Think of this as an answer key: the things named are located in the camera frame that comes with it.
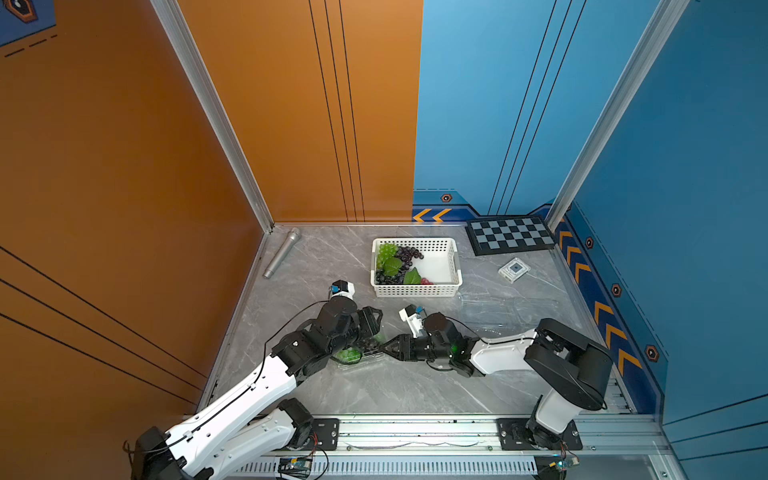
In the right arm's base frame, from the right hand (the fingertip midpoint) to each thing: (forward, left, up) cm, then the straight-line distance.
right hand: (385, 351), depth 80 cm
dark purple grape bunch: (+36, -6, -2) cm, 37 cm away
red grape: (+25, -13, -3) cm, 28 cm away
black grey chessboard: (+47, -45, -3) cm, 65 cm away
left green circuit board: (-25, +21, -9) cm, 34 cm away
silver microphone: (+38, +39, -4) cm, 55 cm away
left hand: (+6, +1, +11) cm, 13 cm away
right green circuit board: (-24, -43, -7) cm, 50 cm away
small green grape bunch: (+37, +1, -1) cm, 37 cm away
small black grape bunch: (+25, +1, -2) cm, 25 cm away
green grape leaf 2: (+24, -8, 0) cm, 26 cm away
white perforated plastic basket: (+35, -19, -6) cm, 40 cm away
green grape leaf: (+30, -1, 0) cm, 30 cm away
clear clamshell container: (+18, -39, -7) cm, 43 cm away
